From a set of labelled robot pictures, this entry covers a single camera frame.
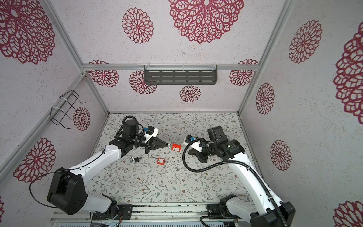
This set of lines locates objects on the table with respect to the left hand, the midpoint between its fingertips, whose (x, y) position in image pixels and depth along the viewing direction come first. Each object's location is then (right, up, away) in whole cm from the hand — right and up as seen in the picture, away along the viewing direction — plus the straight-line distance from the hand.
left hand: (165, 146), depth 73 cm
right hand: (+13, -1, -1) cm, 13 cm away
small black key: (-21, -12, +20) cm, 32 cm away
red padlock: (+6, 0, -3) cm, 7 cm away
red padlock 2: (-5, -13, +18) cm, 23 cm away
